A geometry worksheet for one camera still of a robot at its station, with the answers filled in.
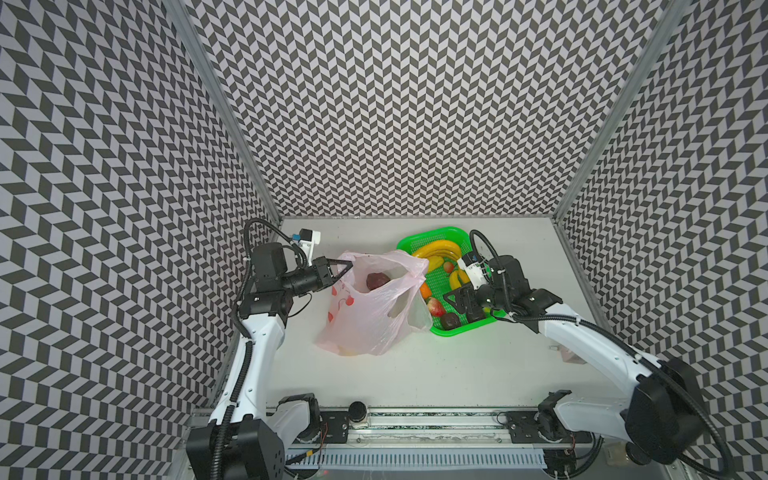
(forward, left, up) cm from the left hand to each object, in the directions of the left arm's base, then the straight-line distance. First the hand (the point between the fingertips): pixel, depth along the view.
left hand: (351, 266), depth 72 cm
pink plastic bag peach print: (-9, -6, -1) cm, 11 cm away
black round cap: (-37, -57, -11) cm, 68 cm away
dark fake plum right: (-4, -26, -23) cm, 35 cm away
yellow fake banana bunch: (+18, -24, -18) cm, 35 cm away
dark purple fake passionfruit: (+9, -3, -21) cm, 24 cm away
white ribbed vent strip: (-36, -15, -27) cm, 48 cm away
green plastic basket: (+12, -25, -26) cm, 38 cm away
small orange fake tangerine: (+6, -20, -23) cm, 31 cm away
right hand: (-2, -27, -14) cm, 30 cm away
